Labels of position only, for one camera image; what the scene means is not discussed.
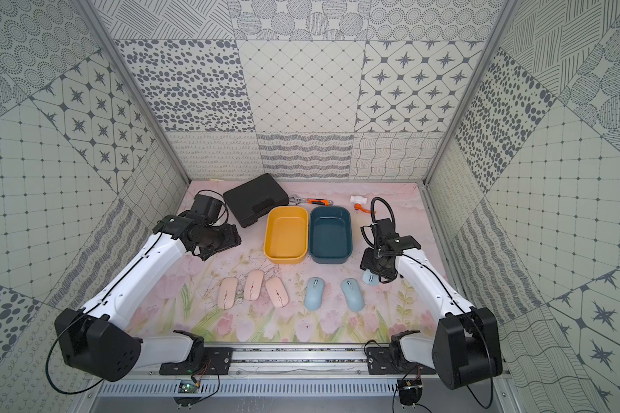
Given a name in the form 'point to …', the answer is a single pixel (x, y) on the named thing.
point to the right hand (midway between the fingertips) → (372, 269)
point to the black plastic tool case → (249, 200)
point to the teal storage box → (330, 234)
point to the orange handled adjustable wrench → (316, 201)
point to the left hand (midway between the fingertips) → (239, 242)
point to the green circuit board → (188, 386)
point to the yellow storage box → (286, 234)
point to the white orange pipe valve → (359, 200)
